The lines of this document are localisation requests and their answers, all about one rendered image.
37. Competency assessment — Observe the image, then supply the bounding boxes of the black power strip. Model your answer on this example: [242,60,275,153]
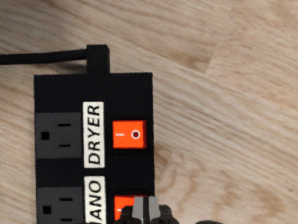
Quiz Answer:
[0,44,155,224]

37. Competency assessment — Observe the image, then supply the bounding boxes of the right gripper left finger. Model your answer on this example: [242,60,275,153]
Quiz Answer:
[113,197,146,224]

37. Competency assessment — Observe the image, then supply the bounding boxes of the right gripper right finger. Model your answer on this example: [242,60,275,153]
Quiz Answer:
[146,197,223,224]

